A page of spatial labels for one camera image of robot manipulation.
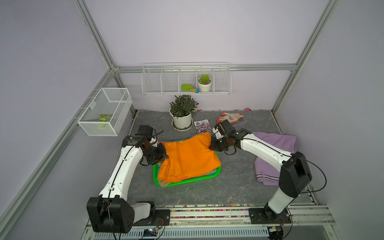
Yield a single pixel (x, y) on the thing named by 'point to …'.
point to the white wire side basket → (108, 114)
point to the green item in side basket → (103, 118)
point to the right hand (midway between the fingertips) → (209, 146)
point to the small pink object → (247, 109)
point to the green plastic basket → (157, 183)
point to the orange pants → (188, 158)
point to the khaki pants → (162, 183)
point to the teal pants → (213, 172)
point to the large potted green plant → (181, 111)
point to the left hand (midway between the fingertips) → (168, 157)
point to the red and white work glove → (232, 118)
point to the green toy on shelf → (186, 87)
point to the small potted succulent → (204, 82)
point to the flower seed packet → (202, 126)
